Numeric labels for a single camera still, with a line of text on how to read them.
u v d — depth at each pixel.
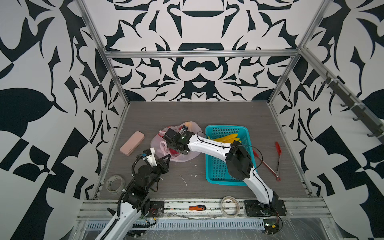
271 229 0.71
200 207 0.73
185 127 0.83
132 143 0.95
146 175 0.60
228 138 0.95
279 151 0.92
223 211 0.73
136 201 0.59
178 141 0.66
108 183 0.80
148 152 0.72
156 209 0.73
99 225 0.52
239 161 0.54
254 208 0.75
